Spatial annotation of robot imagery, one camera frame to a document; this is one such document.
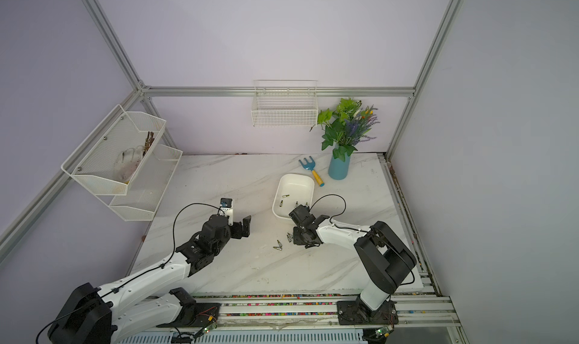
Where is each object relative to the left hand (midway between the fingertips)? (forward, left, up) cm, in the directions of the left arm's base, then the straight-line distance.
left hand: (238, 217), depth 85 cm
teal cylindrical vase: (+31, -44, -7) cm, 54 cm away
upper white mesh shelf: (+11, +43, +20) cm, 48 cm away
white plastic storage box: (+21, -20, -11) cm, 31 cm away
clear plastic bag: (+12, +37, +19) cm, 43 cm away
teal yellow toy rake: (+36, -30, -9) cm, 48 cm away
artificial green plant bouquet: (+28, -42, +21) cm, 55 cm away
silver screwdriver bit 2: (+17, -17, -11) cm, 27 cm away
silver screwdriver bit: (+13, -15, -10) cm, 23 cm away
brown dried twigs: (+20, +32, +21) cm, 43 cm away
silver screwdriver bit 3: (-2, -19, -12) cm, 23 cm away
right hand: (-4, -25, -12) cm, 28 cm away
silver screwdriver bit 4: (-8, -16, -11) cm, 21 cm away
